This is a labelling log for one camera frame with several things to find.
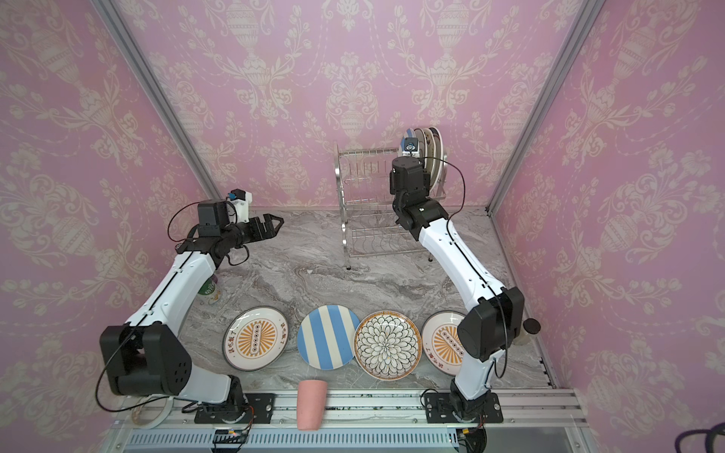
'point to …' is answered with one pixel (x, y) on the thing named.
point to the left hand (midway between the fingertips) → (272, 222)
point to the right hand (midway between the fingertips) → (414, 166)
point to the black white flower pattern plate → (388, 345)
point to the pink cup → (311, 403)
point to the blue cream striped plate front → (326, 337)
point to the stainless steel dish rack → (368, 224)
